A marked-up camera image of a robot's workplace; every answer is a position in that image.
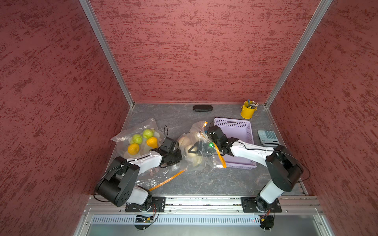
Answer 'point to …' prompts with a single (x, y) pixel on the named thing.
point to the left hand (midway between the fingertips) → (181, 161)
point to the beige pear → (196, 160)
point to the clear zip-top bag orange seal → (199, 150)
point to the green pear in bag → (147, 133)
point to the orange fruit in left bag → (152, 142)
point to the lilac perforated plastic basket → (241, 130)
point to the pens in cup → (252, 104)
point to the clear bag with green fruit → (123, 137)
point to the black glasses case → (203, 108)
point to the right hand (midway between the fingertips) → (193, 154)
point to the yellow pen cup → (246, 112)
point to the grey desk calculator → (268, 138)
